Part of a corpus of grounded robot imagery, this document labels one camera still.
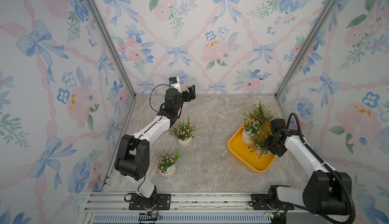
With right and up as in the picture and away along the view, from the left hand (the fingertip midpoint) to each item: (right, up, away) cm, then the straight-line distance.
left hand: (189, 85), depth 84 cm
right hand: (+46, -31, +3) cm, 55 cm away
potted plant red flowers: (+41, -15, +4) cm, 44 cm away
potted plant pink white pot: (+35, -27, +1) cm, 44 cm away
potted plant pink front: (-11, -39, -11) cm, 42 cm away
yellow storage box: (+31, -39, +9) cm, 50 cm away
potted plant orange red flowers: (+37, -34, -2) cm, 50 cm away
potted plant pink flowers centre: (-4, -25, -2) cm, 26 cm away
